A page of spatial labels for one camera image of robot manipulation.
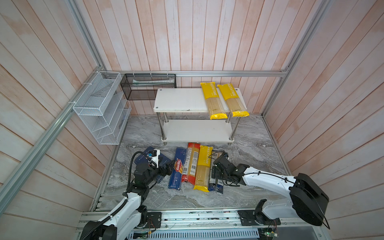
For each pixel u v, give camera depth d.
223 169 0.67
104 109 0.72
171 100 0.82
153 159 0.72
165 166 0.74
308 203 0.42
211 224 0.73
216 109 0.72
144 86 1.03
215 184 0.83
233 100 0.77
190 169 0.88
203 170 0.88
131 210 0.55
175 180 0.83
